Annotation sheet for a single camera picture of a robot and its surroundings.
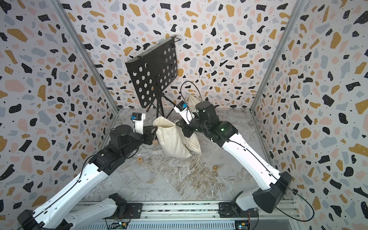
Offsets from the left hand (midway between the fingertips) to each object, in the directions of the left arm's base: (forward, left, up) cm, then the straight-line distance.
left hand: (156, 126), depth 69 cm
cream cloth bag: (+4, -18, -23) cm, 30 cm away
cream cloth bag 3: (-3, -7, -7) cm, 10 cm away
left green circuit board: (-36, +19, -33) cm, 52 cm away
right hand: (0, -10, +3) cm, 11 cm away
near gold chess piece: (-8, -31, -31) cm, 45 cm away
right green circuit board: (-37, -42, -34) cm, 65 cm away
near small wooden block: (-3, +16, -30) cm, 34 cm away
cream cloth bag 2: (+44, -17, -23) cm, 52 cm away
